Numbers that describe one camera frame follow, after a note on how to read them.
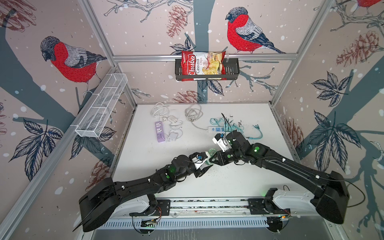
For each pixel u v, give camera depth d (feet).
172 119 3.60
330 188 1.38
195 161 2.15
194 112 3.75
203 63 2.88
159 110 3.55
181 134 3.36
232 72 3.11
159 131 3.32
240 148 1.90
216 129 3.30
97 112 2.48
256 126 3.51
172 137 3.21
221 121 3.49
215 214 2.39
